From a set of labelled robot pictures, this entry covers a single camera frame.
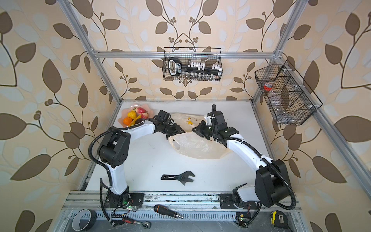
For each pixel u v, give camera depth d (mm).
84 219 698
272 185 412
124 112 1050
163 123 789
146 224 667
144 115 1050
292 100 732
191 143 770
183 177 824
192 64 823
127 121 1019
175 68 847
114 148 516
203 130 713
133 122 1029
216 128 638
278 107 751
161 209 704
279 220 667
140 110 1079
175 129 829
